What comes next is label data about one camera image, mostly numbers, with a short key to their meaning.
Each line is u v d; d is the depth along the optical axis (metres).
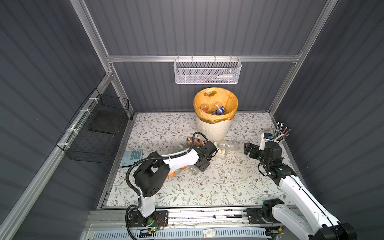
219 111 0.99
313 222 0.41
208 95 0.98
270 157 0.61
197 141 0.97
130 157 0.94
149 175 0.49
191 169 0.86
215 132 0.93
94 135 0.74
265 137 0.71
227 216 0.74
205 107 0.99
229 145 1.05
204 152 0.72
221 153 0.91
